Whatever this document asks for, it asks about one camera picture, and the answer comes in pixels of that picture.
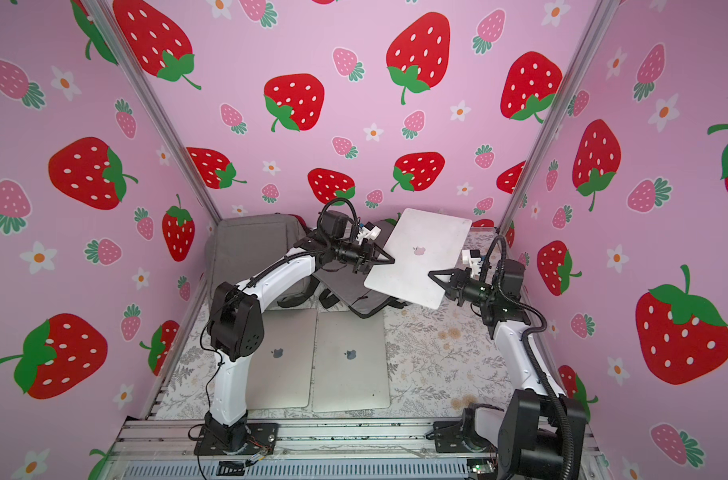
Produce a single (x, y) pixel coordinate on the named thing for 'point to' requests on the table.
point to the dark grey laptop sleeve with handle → (347, 284)
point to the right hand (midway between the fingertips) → (426, 280)
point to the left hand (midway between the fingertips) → (394, 265)
